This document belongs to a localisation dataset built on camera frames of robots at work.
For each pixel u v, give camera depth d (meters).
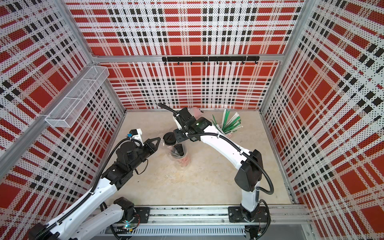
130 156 0.57
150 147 0.65
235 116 0.91
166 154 0.96
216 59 0.89
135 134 0.67
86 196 0.46
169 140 0.82
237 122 0.87
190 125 0.55
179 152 0.74
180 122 0.58
